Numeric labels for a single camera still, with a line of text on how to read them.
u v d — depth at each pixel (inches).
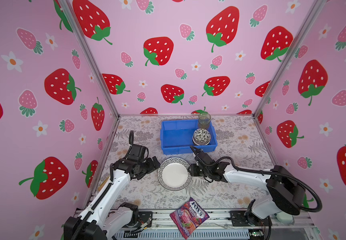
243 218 28.6
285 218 28.4
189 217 28.7
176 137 42.3
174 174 34.7
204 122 39.9
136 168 22.5
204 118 40.5
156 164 28.7
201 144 36.6
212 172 24.7
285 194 16.8
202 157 26.0
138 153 24.3
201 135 38.6
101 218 16.3
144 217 29.6
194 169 30.1
